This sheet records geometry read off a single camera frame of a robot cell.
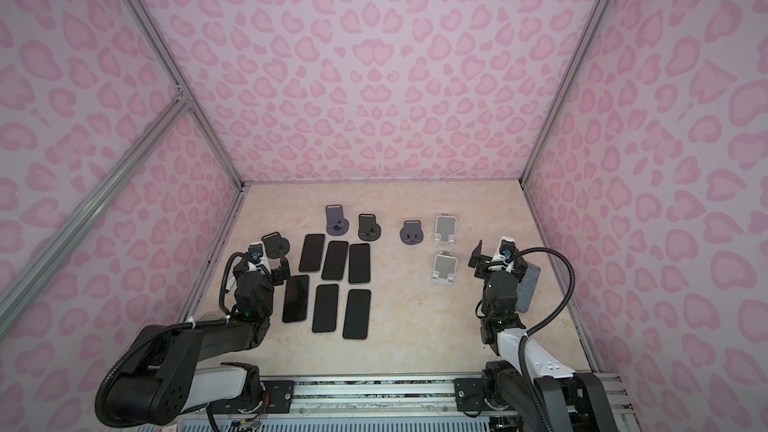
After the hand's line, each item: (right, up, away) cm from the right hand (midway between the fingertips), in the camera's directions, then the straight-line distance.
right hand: (498, 243), depth 82 cm
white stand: (-13, -9, +10) cm, 19 cm away
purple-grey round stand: (-49, +4, +21) cm, 53 cm away
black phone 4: (-49, -20, +6) cm, 53 cm away
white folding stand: (-11, +2, +19) cm, 22 cm away
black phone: (-40, -9, +16) cm, 44 cm away
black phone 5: (-48, -8, +17) cm, 52 cm away
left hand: (-66, -3, +5) cm, 66 cm away
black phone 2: (-39, -20, +4) cm, 44 cm away
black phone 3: (-56, -5, +19) cm, 59 cm away
